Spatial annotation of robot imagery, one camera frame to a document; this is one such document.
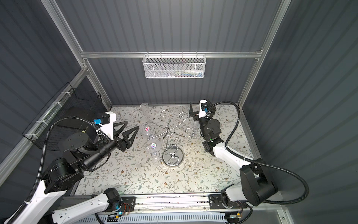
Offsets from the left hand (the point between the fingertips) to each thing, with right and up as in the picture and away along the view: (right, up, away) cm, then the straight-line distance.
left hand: (133, 125), depth 54 cm
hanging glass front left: (+7, -10, +7) cm, 14 cm away
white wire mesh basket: (+12, +49, +69) cm, 86 cm away
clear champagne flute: (-7, +10, +41) cm, 42 cm away
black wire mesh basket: (-44, +12, +22) cm, 50 cm away
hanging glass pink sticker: (+2, -2, +13) cm, 13 cm away
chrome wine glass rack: (+14, -20, +34) cm, 42 cm away
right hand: (+30, +11, +20) cm, 37 cm away
